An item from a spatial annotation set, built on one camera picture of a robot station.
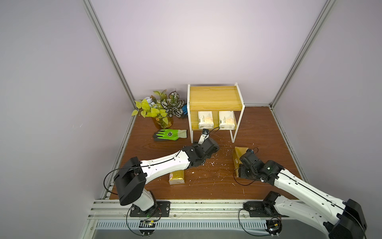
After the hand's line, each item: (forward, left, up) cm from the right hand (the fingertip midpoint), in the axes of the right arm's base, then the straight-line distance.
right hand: (241, 168), depth 79 cm
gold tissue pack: (-6, +35, 0) cm, 36 cm away
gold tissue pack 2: (+8, +1, +3) cm, 8 cm away
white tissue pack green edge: (+22, +20, +15) cm, 33 cm away
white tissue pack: (+23, +8, +14) cm, 28 cm away
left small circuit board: (-27, +49, -9) cm, 57 cm away
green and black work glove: (+24, +44, -5) cm, 51 cm away
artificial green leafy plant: (+29, +45, +20) cm, 57 cm away
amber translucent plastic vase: (+23, +46, +11) cm, 52 cm away
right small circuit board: (-25, -13, -9) cm, 29 cm away
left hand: (+10, +18, +6) cm, 22 cm away
